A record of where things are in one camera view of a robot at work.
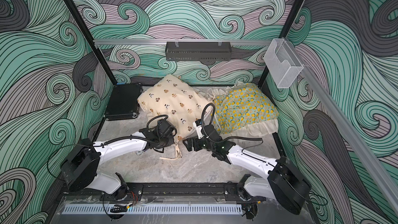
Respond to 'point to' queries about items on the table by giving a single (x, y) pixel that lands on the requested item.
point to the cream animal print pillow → (186, 107)
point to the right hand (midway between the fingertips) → (188, 141)
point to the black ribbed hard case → (123, 102)
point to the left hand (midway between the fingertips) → (173, 139)
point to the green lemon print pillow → (244, 110)
